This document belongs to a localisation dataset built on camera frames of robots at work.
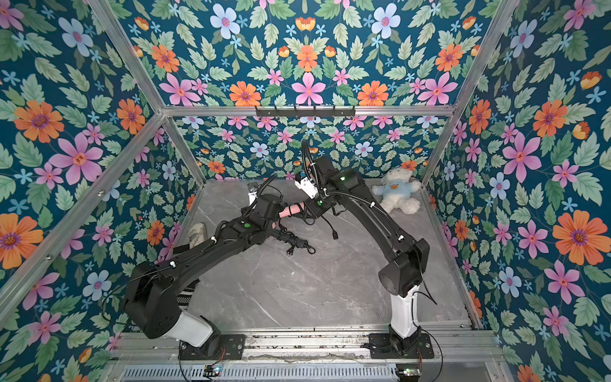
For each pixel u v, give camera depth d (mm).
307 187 706
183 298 576
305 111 924
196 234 973
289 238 938
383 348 718
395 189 1051
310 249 951
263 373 766
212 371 718
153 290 467
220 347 715
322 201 654
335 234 859
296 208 857
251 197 730
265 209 631
